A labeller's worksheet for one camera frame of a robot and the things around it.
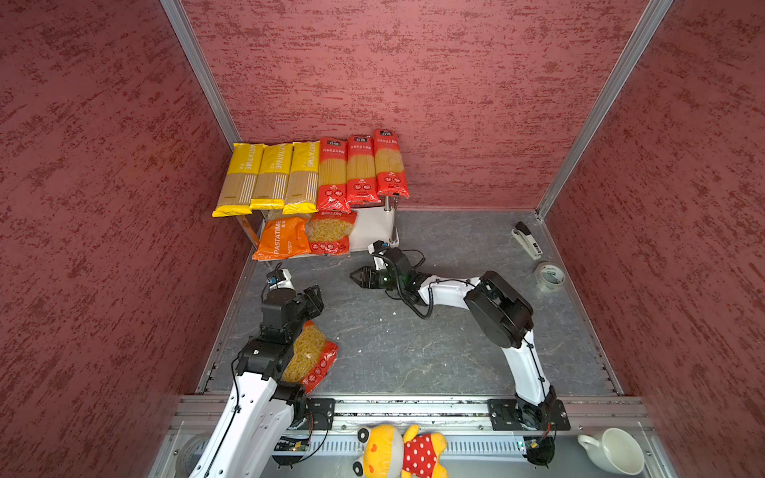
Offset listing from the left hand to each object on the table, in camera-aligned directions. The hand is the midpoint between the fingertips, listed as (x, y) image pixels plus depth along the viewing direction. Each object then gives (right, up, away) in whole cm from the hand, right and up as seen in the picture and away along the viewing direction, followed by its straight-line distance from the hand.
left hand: (313, 296), depth 79 cm
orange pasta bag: (-16, +16, +19) cm, 29 cm away
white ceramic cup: (+74, -33, -12) cm, 82 cm away
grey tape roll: (+77, +2, +23) cm, 81 cm away
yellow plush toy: (+21, -31, -16) cm, 40 cm away
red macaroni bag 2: (-1, -18, +2) cm, 18 cm away
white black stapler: (+71, +16, +31) cm, 79 cm away
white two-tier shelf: (+14, +20, +28) cm, 37 cm away
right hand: (+9, +2, +13) cm, 16 cm away
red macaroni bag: (0, +20, +23) cm, 30 cm away
